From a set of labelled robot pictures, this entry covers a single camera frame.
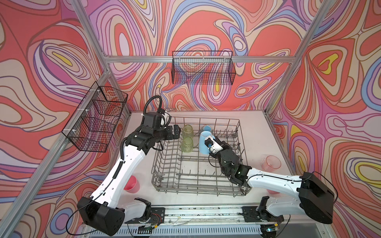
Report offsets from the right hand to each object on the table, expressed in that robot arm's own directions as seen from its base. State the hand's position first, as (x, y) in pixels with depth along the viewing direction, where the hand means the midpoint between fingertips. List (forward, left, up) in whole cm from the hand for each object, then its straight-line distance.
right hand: (217, 139), depth 78 cm
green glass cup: (+13, +16, -9) cm, 23 cm away
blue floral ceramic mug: (+11, +4, -4) cm, 13 cm away
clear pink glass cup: (-6, -35, -20) cm, 41 cm away
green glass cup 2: (+3, +17, -10) cm, 20 cm away
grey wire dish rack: (-5, +20, -18) cm, 27 cm away
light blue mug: (-6, +8, +1) cm, 10 cm away
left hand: (+3, +22, +7) cm, 24 cm away
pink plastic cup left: (-16, +48, -19) cm, 54 cm away
